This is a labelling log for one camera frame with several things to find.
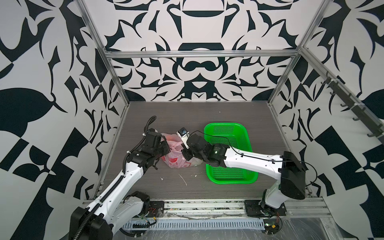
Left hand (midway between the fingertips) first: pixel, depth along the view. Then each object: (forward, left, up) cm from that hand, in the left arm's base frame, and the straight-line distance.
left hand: (167, 142), depth 81 cm
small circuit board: (-37, -49, -16) cm, 63 cm away
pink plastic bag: (-8, -5, -2) cm, 10 cm away
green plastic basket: (+10, -41, -11) cm, 44 cm away
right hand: (-3, -9, +4) cm, 10 cm away
